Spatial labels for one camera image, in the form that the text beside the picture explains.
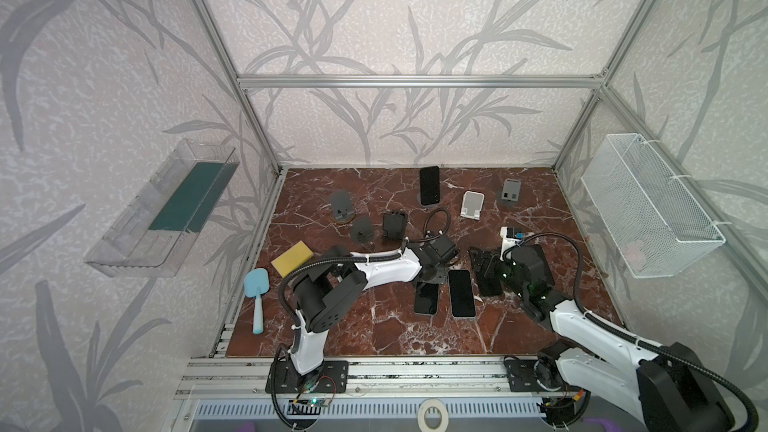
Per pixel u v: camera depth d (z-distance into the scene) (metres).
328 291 0.48
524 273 0.65
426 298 0.85
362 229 1.02
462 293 0.87
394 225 0.99
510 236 0.75
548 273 0.91
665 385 0.41
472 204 1.03
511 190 1.06
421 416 0.68
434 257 0.70
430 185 1.12
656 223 0.63
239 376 0.75
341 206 1.08
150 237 0.63
